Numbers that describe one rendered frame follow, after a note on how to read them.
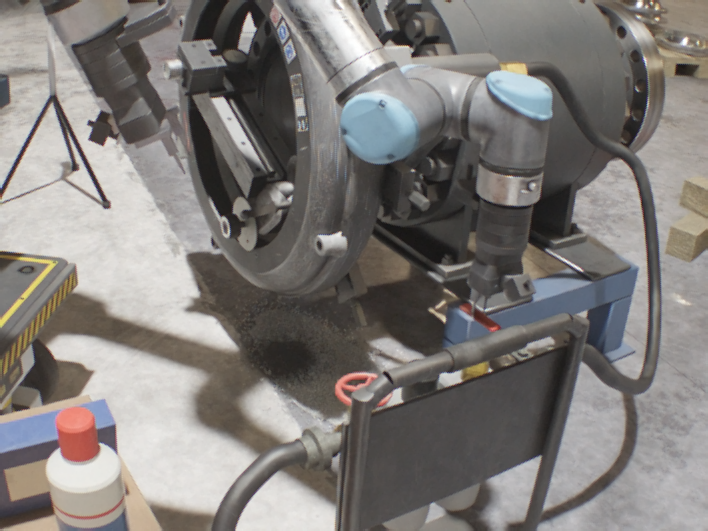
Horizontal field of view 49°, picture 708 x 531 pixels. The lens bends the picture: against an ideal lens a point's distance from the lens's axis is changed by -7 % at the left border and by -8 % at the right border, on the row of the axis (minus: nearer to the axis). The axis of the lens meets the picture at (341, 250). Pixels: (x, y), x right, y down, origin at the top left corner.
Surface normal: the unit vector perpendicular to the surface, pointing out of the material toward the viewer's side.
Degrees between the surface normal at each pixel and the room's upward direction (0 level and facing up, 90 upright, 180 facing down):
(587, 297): 90
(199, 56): 25
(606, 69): 66
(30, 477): 103
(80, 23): 97
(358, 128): 94
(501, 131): 91
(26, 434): 13
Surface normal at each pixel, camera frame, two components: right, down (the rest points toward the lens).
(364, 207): 0.48, 0.55
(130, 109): -0.07, 0.24
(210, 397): 0.05, -0.90
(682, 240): -0.70, 0.28
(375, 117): -0.46, 0.42
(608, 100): 0.51, 0.23
